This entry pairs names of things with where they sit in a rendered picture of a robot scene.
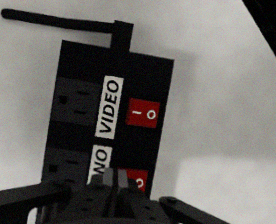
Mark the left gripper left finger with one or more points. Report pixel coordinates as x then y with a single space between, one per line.
54 196

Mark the black power strip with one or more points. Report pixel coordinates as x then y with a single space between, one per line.
108 105

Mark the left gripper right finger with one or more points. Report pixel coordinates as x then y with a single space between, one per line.
176 210

